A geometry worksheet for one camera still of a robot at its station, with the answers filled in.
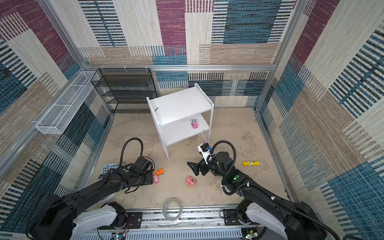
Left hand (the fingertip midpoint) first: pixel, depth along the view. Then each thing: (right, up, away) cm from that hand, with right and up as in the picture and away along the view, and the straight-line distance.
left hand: (148, 176), depth 85 cm
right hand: (+26, +11, -7) cm, 29 cm away
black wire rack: (-24, +54, +24) cm, 64 cm away
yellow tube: (+59, +6, +4) cm, 60 cm away
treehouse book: (-26, +4, +4) cm, 27 cm away
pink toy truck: (+26, +29, +3) cm, 39 cm away
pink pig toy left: (+4, -1, -1) cm, 4 cm away
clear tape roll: (+11, -12, -12) cm, 20 cm away
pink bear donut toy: (+24, -2, -2) cm, 24 cm away
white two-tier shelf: (+20, +34, -12) cm, 41 cm away
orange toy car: (+6, +2, +2) cm, 7 cm away
